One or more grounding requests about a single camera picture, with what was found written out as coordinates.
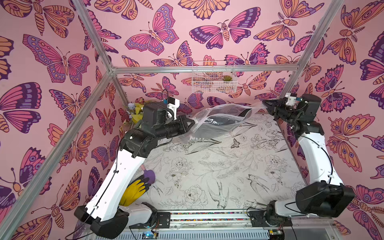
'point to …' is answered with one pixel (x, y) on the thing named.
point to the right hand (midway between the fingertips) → (265, 99)
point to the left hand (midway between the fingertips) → (197, 121)
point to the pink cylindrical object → (150, 174)
